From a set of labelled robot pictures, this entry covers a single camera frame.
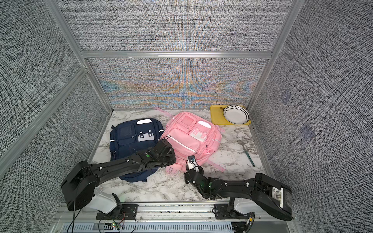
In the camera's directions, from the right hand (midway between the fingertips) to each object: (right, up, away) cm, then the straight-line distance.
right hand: (186, 165), depth 83 cm
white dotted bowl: (+40, +31, +31) cm, 59 cm away
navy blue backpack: (-38, +15, +14) cm, 44 cm away
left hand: (-3, +4, -1) cm, 5 cm away
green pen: (+40, +4, +11) cm, 42 cm away
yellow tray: (+25, +29, +33) cm, 51 cm away
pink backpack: (+3, +17, +14) cm, 22 cm away
